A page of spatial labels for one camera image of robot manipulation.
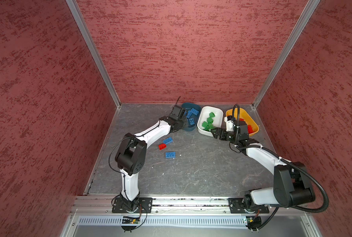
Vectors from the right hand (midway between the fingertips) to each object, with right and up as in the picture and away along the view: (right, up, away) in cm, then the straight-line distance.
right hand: (214, 133), depth 90 cm
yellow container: (+28, +10, +17) cm, 34 cm away
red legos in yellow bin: (+29, +1, +14) cm, 32 cm away
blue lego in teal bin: (-13, +7, +18) cm, 23 cm away
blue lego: (-10, +14, +24) cm, 30 cm away
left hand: (-18, +5, +4) cm, 19 cm away
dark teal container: (-15, +19, +25) cm, 35 cm away
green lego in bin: (+3, +12, +24) cm, 27 cm away
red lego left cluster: (-34, -9, +5) cm, 35 cm away
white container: (-3, +12, +24) cm, 27 cm away
